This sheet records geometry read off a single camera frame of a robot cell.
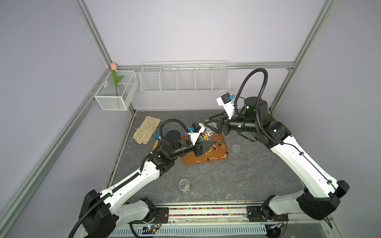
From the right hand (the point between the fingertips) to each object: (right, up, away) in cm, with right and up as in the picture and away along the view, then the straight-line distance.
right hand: (207, 120), depth 60 cm
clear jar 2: (-11, -34, +18) cm, 40 cm away
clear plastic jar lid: (+23, -18, +39) cm, 48 cm away
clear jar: (+1, -6, +3) cm, 7 cm away
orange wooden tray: (+10, -20, +37) cm, 43 cm away
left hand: (+2, -8, +6) cm, 11 cm away
